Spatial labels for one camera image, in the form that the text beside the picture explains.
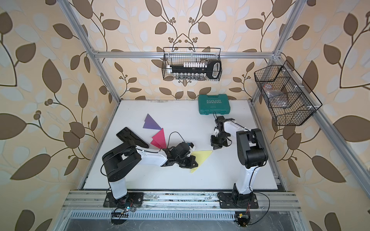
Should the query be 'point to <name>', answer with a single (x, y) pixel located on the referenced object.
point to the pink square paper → (159, 139)
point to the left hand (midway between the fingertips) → (197, 164)
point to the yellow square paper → (201, 156)
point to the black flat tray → (126, 134)
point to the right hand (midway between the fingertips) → (214, 147)
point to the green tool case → (214, 105)
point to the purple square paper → (150, 123)
